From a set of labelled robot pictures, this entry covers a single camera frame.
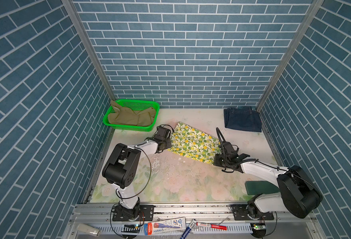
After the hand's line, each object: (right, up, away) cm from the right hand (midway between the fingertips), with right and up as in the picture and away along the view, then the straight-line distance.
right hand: (215, 160), depth 91 cm
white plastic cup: (-64, -25, -24) cm, 73 cm away
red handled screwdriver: (-6, -25, -22) cm, 34 cm away
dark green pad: (+22, -12, -10) cm, 27 cm away
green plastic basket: (-52, +37, +25) cm, 69 cm away
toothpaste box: (-29, -25, -22) cm, 44 cm away
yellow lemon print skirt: (-13, +10, +8) cm, 19 cm away
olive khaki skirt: (-65, +29, +25) cm, 75 cm away
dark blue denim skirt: (+26, +26, +21) cm, 43 cm away
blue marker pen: (-18, -26, -23) cm, 39 cm away
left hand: (-28, +10, +7) cm, 31 cm away
